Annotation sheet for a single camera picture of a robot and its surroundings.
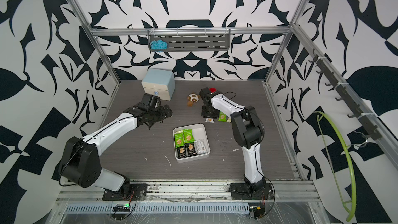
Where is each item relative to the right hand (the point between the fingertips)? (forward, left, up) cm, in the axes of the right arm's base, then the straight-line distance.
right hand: (206, 113), depth 98 cm
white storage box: (-12, +4, -2) cm, 13 cm away
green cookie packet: (-17, +16, 0) cm, 24 cm away
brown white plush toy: (+13, +9, -1) cm, 16 cm away
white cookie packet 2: (-5, -2, +1) cm, 6 cm away
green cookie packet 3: (-3, -10, 0) cm, 10 cm away
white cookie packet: (-20, +4, -2) cm, 21 cm away
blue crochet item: (+27, +28, +31) cm, 50 cm away
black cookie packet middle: (-22, +10, -1) cm, 24 cm away
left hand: (-4, +24, +9) cm, 26 cm away
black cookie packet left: (-24, +14, 0) cm, 28 cm away
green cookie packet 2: (-15, +11, 0) cm, 18 cm away
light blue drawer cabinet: (+16, +29, +12) cm, 35 cm away
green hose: (-16, -50, +21) cm, 56 cm away
